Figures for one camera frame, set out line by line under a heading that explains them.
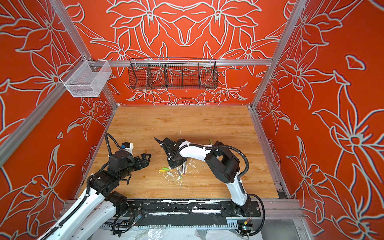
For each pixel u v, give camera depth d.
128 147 0.69
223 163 0.50
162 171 0.85
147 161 0.70
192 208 0.74
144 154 0.70
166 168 0.86
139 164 0.68
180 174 0.85
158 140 0.77
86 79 0.92
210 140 0.98
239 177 0.52
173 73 0.98
